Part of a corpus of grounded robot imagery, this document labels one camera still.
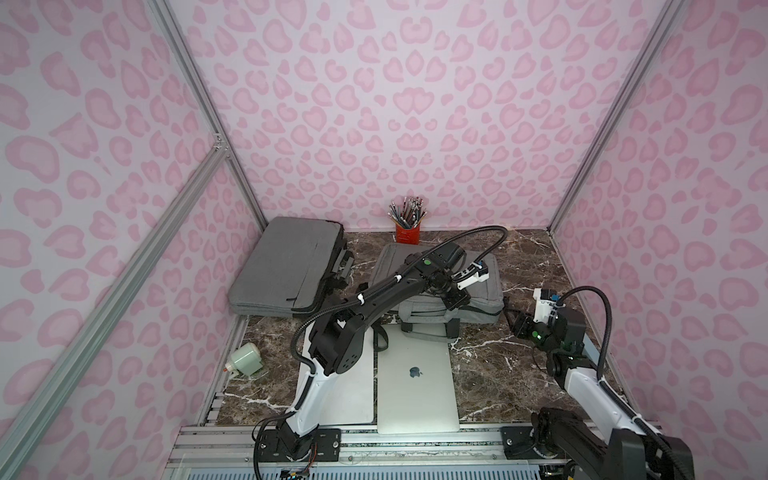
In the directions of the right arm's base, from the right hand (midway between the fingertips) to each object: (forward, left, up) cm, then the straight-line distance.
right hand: (510, 310), depth 86 cm
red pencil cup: (+31, +29, -2) cm, 42 cm away
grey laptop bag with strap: (-1, +25, 0) cm, 25 cm away
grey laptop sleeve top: (+17, +71, -6) cm, 73 cm away
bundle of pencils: (+34, +28, +5) cm, 45 cm away
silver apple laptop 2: (-19, +27, -10) cm, 35 cm away
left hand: (+2, +12, +3) cm, 12 cm away
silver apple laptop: (-21, +46, -12) cm, 52 cm away
